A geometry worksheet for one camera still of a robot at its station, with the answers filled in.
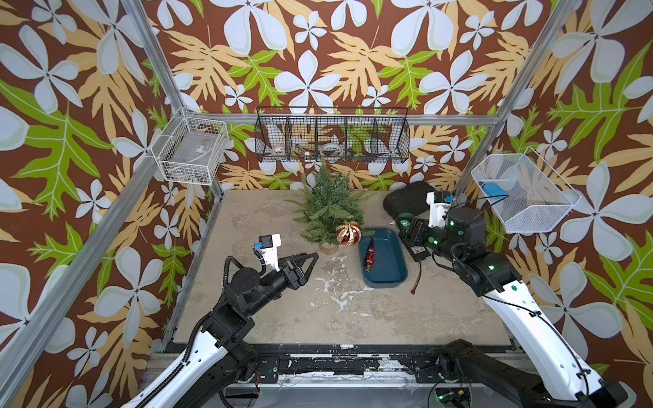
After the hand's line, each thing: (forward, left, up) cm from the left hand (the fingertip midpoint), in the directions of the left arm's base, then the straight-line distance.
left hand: (313, 254), depth 65 cm
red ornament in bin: (+14, -20, -27) cm, 36 cm away
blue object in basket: (+27, -60, -3) cm, 66 cm away
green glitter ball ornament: (+8, -24, +5) cm, 26 cm away
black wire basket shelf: (+53, -5, +1) cm, 54 cm away
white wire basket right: (+20, -69, -1) cm, 72 cm away
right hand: (+10, -24, +2) cm, 26 cm away
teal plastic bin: (+11, -27, -28) cm, 40 cm away
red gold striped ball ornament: (+6, -9, +1) cm, 11 cm away
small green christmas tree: (+17, -3, +1) cm, 17 cm away
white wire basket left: (+39, +44, +4) cm, 59 cm away
